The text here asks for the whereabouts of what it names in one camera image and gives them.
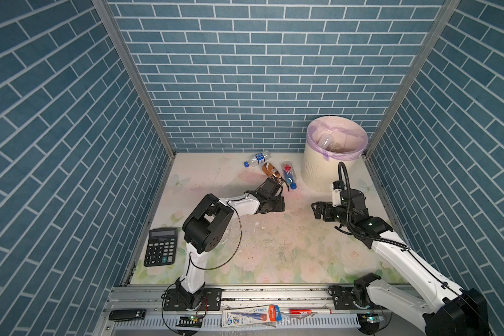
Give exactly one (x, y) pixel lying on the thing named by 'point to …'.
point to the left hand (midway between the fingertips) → (281, 205)
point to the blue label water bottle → (257, 159)
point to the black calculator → (161, 248)
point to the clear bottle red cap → (325, 141)
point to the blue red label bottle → (290, 174)
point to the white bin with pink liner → (320, 166)
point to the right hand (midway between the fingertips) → (320, 202)
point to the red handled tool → (309, 311)
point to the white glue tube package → (250, 316)
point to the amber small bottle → (270, 170)
